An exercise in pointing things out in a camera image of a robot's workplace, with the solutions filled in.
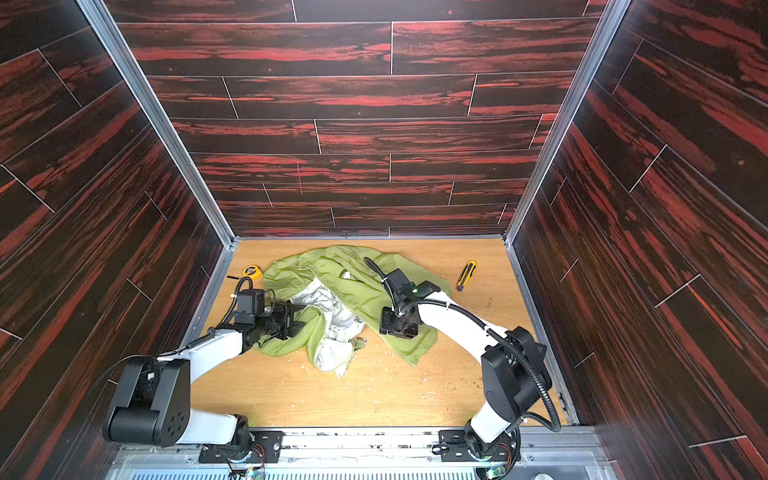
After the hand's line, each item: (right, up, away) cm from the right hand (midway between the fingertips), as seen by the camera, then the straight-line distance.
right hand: (391, 328), depth 86 cm
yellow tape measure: (-50, +16, +22) cm, 57 cm away
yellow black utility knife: (+30, +17, +22) cm, 41 cm away
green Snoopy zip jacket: (-17, +8, +13) cm, 23 cm away
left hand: (-26, +5, +4) cm, 26 cm away
